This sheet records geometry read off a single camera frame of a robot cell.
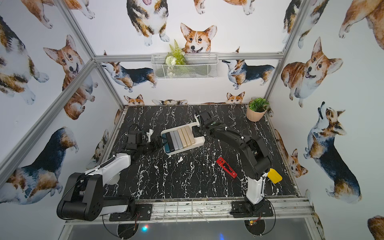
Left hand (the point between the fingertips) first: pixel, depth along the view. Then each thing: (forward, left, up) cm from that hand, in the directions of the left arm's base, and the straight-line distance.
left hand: (167, 141), depth 88 cm
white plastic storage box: (+6, -18, -11) cm, 22 cm away
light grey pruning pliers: (+5, -2, -8) cm, 10 cm away
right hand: (+7, -16, +1) cm, 17 cm away
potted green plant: (+23, -59, +1) cm, 63 cm away
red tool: (-10, -32, -9) cm, 35 cm away
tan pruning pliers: (+3, -9, -8) cm, 13 cm away
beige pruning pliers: (+7, -10, -8) cm, 15 cm away
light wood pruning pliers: (+6, -11, -8) cm, 15 cm away
